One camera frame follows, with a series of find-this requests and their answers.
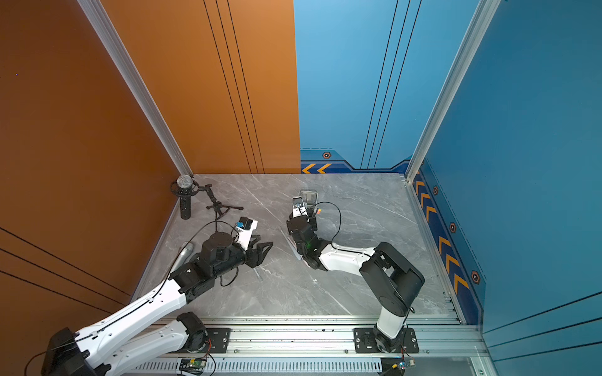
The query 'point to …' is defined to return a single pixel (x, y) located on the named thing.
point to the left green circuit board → (194, 363)
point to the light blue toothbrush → (294, 247)
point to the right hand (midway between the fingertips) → (299, 209)
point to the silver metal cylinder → (186, 251)
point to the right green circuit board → (404, 364)
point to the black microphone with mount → (185, 187)
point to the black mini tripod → (218, 207)
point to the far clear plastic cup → (309, 196)
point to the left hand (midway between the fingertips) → (267, 237)
